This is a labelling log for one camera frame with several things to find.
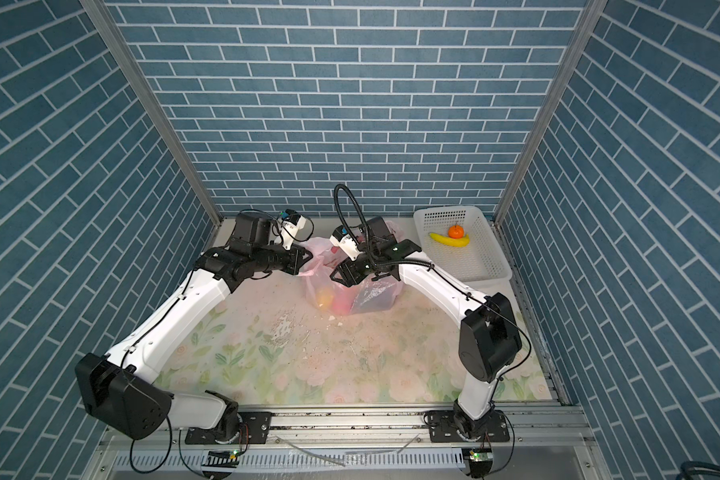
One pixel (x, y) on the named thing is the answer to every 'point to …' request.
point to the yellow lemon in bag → (324, 298)
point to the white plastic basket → (482, 260)
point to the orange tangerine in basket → (456, 231)
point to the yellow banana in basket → (452, 242)
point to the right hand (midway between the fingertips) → (337, 267)
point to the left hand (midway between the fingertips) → (313, 253)
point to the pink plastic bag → (362, 298)
